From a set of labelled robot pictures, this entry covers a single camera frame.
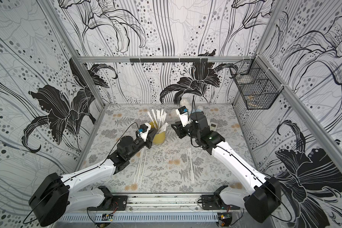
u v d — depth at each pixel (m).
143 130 0.63
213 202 0.71
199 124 0.54
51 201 0.40
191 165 0.86
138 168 0.84
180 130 0.64
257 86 0.88
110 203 0.67
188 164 0.86
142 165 0.86
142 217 0.76
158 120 0.88
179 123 0.64
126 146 0.58
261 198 0.37
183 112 0.62
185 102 1.07
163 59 0.91
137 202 0.75
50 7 0.69
